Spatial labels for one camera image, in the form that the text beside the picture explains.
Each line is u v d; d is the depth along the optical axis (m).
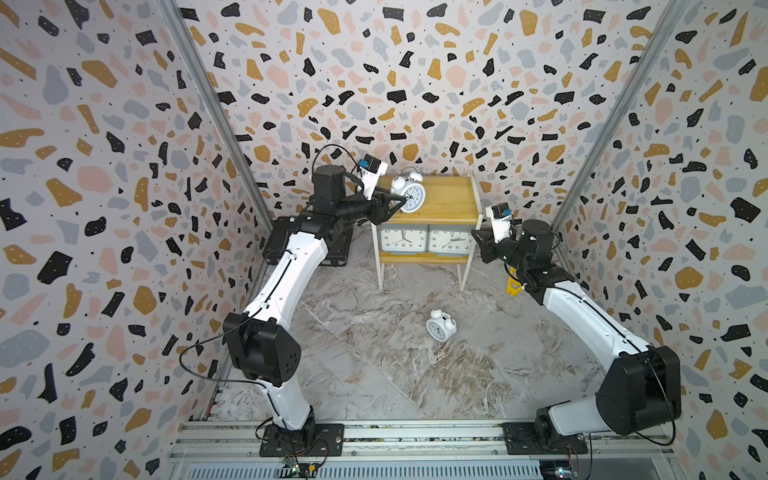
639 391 0.42
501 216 0.68
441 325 0.86
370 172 0.64
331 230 0.57
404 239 0.90
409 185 0.72
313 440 0.72
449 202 0.82
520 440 0.74
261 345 0.45
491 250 0.73
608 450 0.75
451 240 0.89
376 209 0.66
